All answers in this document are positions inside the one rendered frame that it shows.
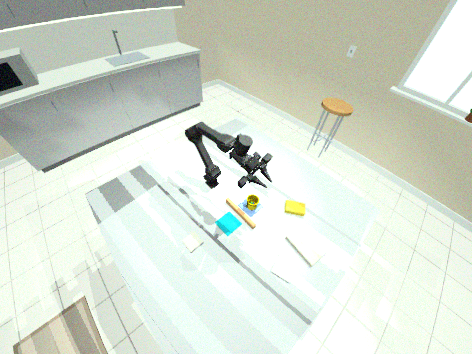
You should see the tan flat bar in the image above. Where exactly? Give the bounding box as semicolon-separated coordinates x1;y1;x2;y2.
226;197;256;229

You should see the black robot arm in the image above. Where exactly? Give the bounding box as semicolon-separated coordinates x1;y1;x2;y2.
185;122;262;189

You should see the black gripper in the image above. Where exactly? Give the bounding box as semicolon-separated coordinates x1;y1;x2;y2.
237;153;273;188

